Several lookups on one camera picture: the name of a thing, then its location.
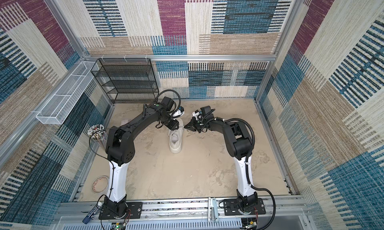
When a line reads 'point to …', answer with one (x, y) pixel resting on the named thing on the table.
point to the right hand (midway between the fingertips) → (184, 127)
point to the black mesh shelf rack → (127, 80)
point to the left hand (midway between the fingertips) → (176, 124)
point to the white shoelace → (171, 135)
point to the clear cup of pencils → (98, 134)
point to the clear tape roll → (100, 184)
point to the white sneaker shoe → (175, 137)
